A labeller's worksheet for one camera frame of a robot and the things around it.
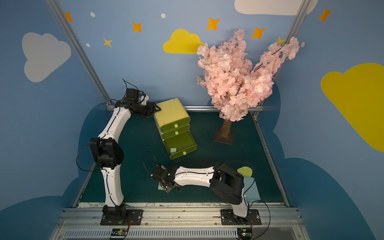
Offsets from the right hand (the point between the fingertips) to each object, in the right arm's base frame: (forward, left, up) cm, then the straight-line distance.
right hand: (172, 177), depth 85 cm
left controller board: (-27, +23, -3) cm, 36 cm away
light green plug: (+19, +3, -1) cm, 19 cm away
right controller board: (-23, -39, -5) cm, 46 cm away
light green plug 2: (-7, +5, +5) cm, 10 cm away
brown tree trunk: (+34, -32, +6) cm, 47 cm away
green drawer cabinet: (+28, +2, +17) cm, 33 cm away
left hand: (+36, +13, +19) cm, 43 cm away
